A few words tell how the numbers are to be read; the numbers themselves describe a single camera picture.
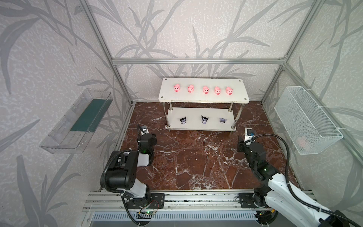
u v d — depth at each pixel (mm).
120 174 447
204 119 958
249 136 674
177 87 785
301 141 740
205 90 770
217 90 767
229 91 766
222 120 963
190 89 770
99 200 753
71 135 632
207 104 1195
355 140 562
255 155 591
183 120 959
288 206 541
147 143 709
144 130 792
